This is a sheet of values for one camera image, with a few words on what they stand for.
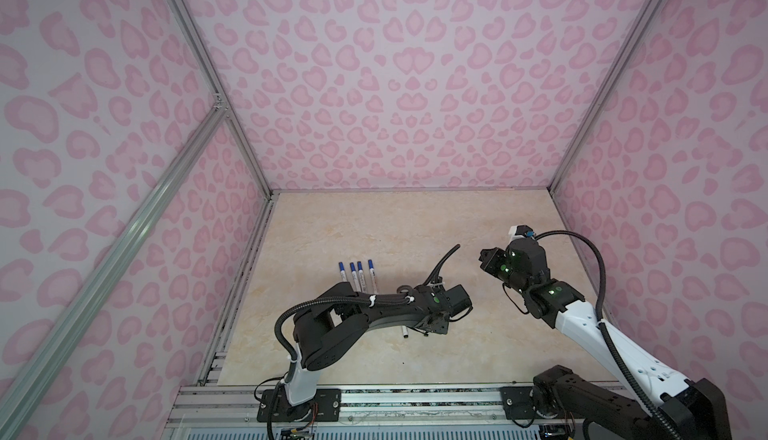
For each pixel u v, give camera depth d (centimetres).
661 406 39
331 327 48
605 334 48
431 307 62
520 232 72
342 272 98
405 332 84
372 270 98
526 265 59
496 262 72
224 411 74
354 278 95
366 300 50
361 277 95
